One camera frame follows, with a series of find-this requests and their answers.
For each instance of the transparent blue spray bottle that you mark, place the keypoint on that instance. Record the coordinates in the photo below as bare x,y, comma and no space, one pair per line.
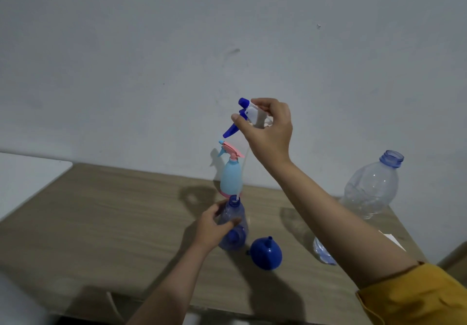
237,235

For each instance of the person's right hand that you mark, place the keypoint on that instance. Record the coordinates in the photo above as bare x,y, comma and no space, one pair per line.
273,138

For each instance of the stack of white paper towels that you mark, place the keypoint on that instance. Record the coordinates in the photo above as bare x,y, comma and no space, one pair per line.
394,240

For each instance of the person's left forearm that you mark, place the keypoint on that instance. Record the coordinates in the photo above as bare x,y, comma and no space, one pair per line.
171,284

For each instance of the wooden chair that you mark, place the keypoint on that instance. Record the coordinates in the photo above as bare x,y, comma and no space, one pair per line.
456,262

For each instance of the person's left hand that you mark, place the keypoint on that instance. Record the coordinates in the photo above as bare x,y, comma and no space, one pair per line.
209,231

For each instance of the clear plastic water bottle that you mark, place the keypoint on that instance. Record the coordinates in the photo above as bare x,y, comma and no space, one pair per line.
372,186

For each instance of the white and blue spray head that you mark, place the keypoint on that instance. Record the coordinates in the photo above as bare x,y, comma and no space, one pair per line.
243,104

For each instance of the pink spray head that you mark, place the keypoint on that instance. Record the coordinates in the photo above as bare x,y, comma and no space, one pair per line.
231,149

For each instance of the blue plastic funnel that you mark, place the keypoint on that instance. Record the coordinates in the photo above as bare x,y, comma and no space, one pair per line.
266,255

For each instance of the white cabinet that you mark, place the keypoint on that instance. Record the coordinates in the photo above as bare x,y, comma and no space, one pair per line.
25,179

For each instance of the person's yellow right sleeve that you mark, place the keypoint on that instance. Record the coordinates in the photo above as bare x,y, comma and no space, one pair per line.
416,295

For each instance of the person's right forearm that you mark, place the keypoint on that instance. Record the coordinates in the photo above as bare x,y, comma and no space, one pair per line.
339,226

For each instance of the light blue pink spray bottle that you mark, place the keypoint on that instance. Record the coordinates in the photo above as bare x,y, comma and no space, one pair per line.
230,179

